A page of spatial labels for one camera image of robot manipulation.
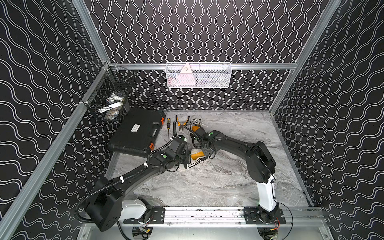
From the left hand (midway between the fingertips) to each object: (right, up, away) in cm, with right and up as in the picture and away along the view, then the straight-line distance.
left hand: (190, 154), depth 82 cm
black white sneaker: (+2, -6, +5) cm, 8 cm away
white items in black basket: (-38, +27, -7) cm, 47 cm away
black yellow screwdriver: (-17, +16, +28) cm, 36 cm away
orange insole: (+4, -3, +10) cm, 11 cm away
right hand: (+13, +1, +12) cm, 18 cm away
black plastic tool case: (-36, +12, +18) cm, 42 cm away
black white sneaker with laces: (+4, +19, +22) cm, 29 cm away
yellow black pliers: (-7, +16, +27) cm, 32 cm away
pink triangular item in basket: (-3, +43, +8) cm, 44 cm away
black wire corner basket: (-48, +32, +5) cm, 58 cm away
